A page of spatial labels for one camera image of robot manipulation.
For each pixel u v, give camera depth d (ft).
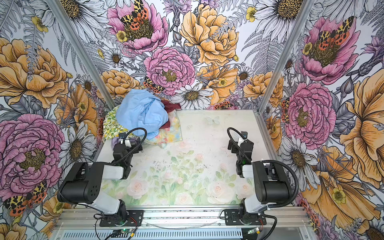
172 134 3.55
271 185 1.50
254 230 2.34
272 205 1.59
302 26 2.53
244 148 2.60
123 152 2.36
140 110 3.45
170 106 3.88
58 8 2.35
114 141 3.18
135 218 2.44
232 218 2.43
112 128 3.35
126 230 2.33
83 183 1.50
